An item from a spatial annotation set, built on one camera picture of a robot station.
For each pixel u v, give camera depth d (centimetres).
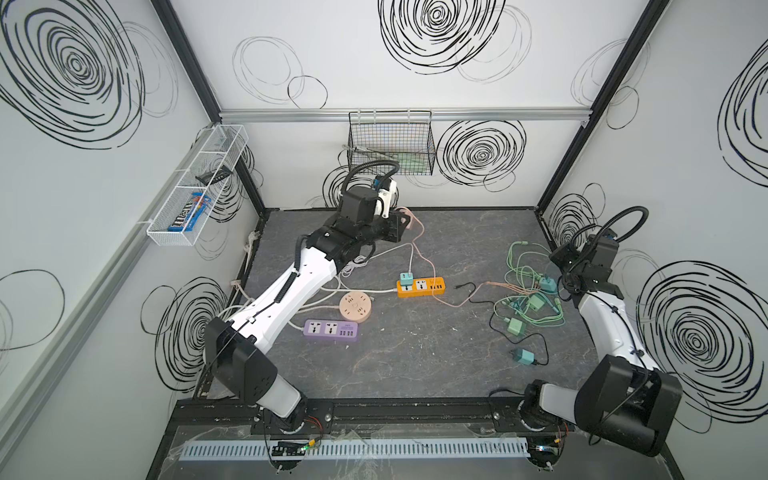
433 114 91
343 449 77
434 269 105
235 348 41
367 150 85
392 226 65
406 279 92
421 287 95
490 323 90
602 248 61
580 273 64
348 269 102
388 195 65
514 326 87
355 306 91
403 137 96
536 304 92
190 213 71
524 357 80
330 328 86
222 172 81
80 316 51
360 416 76
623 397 38
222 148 91
